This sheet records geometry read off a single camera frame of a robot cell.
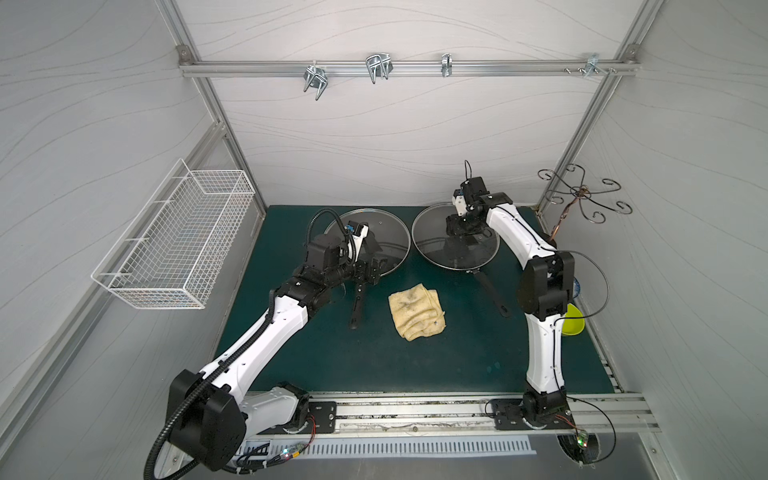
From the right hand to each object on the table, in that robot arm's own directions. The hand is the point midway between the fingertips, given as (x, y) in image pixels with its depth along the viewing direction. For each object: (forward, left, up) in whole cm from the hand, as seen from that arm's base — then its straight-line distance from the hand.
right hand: (459, 225), depth 97 cm
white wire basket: (-28, +72, +19) cm, 80 cm away
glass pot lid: (+4, +9, -4) cm, 11 cm away
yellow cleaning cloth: (-26, +13, -12) cm, 31 cm away
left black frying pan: (-11, +22, -6) cm, 26 cm away
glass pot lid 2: (+6, +25, -9) cm, 27 cm away
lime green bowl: (-27, -34, -14) cm, 46 cm away
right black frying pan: (-10, -1, -3) cm, 11 cm away
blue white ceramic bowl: (-17, -36, -8) cm, 40 cm away
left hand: (-20, +26, +11) cm, 35 cm away
